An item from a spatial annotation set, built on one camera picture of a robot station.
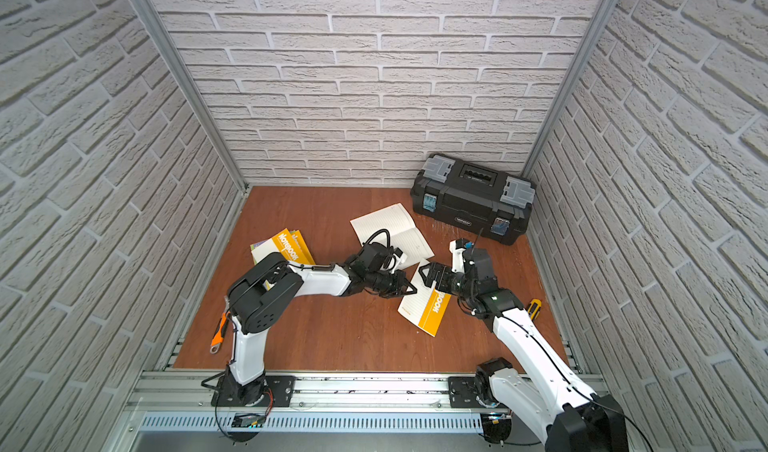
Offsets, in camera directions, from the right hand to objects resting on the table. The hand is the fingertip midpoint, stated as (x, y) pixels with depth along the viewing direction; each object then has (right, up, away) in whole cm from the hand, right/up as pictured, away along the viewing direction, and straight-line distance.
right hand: (434, 273), depth 81 cm
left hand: (-3, -6, +5) cm, 8 cm away
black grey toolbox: (+15, +22, +14) cm, 30 cm away
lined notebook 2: (-47, +7, +16) cm, 50 cm away
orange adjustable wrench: (-61, -17, +1) cm, 63 cm away
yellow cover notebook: (-2, -11, +6) cm, 13 cm away
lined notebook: (-9, +11, +25) cm, 29 cm away
